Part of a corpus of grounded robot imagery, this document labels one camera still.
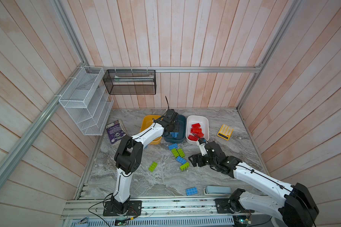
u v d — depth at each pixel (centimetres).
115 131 104
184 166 86
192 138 99
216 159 62
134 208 73
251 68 94
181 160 90
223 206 73
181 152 93
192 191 78
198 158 72
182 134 102
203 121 108
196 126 107
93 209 74
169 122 74
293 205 39
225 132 104
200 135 101
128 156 52
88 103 71
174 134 99
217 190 81
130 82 95
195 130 102
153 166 88
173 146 97
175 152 93
